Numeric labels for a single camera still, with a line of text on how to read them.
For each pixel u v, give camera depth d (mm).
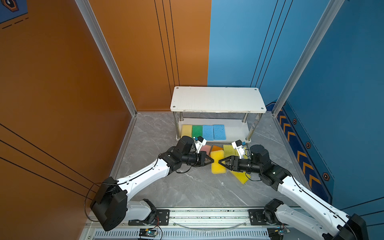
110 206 411
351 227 387
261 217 724
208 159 725
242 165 646
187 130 992
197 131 994
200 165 680
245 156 682
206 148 959
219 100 794
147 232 708
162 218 742
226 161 715
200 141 720
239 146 688
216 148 973
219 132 991
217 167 714
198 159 666
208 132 984
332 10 710
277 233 706
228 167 659
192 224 726
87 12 708
